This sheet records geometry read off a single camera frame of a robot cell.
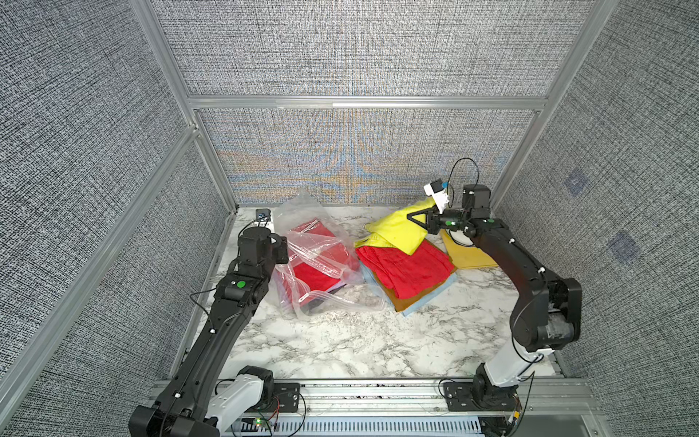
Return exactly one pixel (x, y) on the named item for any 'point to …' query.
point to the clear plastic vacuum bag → (352, 294)
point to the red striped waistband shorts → (318, 260)
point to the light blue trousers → (422, 300)
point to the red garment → (402, 273)
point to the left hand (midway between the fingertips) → (279, 232)
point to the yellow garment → (395, 229)
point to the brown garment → (399, 303)
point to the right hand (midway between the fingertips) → (412, 207)
